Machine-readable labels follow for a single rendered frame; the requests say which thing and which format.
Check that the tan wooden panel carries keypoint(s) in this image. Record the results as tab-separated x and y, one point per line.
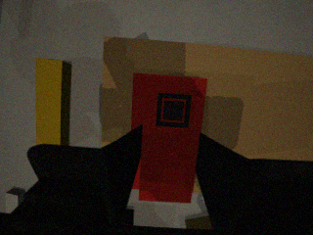
258	104

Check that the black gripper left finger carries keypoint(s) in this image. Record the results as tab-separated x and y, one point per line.
114	167

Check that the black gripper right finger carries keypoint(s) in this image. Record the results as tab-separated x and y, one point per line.
229	181

